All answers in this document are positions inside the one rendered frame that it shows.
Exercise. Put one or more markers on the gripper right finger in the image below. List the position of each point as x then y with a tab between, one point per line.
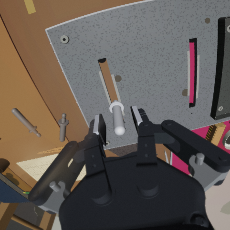
188	140

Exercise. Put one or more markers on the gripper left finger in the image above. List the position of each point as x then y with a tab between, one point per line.
54	170

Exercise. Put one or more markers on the light grey tune pin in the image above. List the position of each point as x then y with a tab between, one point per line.
117	120

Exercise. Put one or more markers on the grey speckled rack plate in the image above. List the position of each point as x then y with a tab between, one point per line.
147	59

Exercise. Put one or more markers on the magenta mat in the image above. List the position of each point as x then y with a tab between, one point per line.
198	133

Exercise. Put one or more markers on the cream grid paper sheet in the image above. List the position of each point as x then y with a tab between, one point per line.
36	167

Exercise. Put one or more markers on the thin white rod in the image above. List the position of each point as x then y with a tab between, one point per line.
166	156

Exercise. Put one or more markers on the wooden brush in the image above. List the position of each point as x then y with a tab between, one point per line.
217	133

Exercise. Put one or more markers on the grey loose pin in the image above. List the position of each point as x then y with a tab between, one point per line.
24	121
62	129

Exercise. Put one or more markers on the blue flat box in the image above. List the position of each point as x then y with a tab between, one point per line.
9	192

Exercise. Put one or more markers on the black block with screws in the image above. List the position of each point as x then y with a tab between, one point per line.
221	71

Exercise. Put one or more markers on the grey plate screw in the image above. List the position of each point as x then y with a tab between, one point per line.
64	39

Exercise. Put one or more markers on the wooden frame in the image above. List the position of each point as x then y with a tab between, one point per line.
7	213

